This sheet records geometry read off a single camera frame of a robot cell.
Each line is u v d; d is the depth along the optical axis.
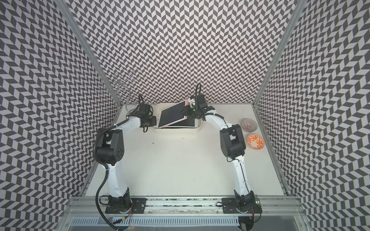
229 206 0.73
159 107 1.07
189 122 0.89
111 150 0.53
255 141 0.93
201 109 0.78
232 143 0.59
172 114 1.05
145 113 0.82
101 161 0.52
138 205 0.72
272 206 0.75
